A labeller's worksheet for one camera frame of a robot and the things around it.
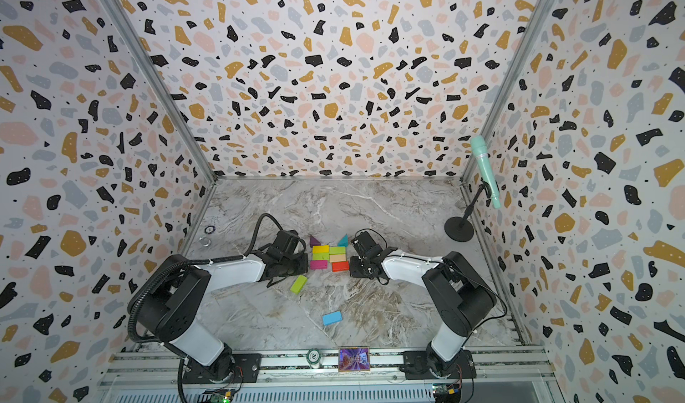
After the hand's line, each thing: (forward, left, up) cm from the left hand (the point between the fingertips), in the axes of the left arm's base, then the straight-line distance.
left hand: (316, 264), depth 93 cm
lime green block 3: (-7, +5, -1) cm, 9 cm away
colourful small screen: (-29, -13, 0) cm, 32 cm away
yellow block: (+6, -1, 0) cm, 6 cm away
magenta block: (0, -1, -1) cm, 2 cm away
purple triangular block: (+8, +2, +1) cm, 8 cm away
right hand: (-2, -15, 0) cm, 15 cm away
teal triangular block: (+9, -9, -1) cm, 13 cm away
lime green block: (+6, -7, -2) cm, 10 cm away
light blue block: (-18, -7, -2) cm, 19 cm away
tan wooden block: (+2, -8, -1) cm, 8 cm away
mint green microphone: (+22, -53, +33) cm, 66 cm away
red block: (0, -9, -2) cm, 9 cm away
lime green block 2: (+3, -1, 0) cm, 3 cm away
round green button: (-30, -3, +5) cm, 30 cm away
